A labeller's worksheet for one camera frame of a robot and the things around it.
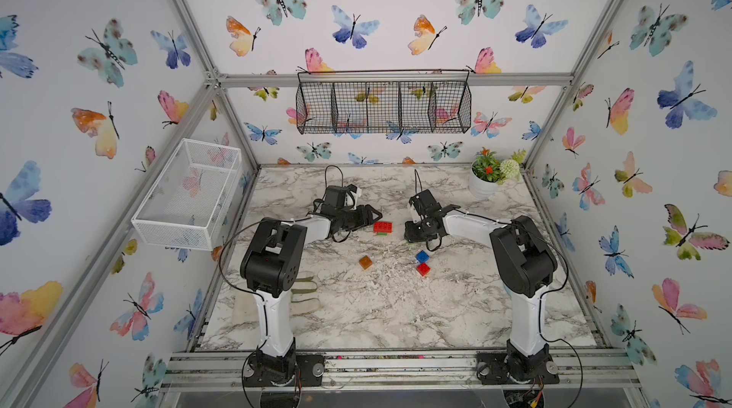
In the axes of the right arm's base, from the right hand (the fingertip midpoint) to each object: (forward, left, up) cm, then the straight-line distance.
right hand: (411, 231), depth 99 cm
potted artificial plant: (+18, -25, +12) cm, 33 cm away
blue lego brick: (-9, -3, -1) cm, 10 cm away
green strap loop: (-19, +33, -1) cm, 38 cm away
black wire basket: (+34, +14, +29) cm, 46 cm away
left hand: (+3, +11, +5) cm, 12 cm away
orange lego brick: (-12, +15, -1) cm, 19 cm away
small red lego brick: (-13, -4, -1) cm, 14 cm away
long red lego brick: (+1, +10, +1) cm, 10 cm away
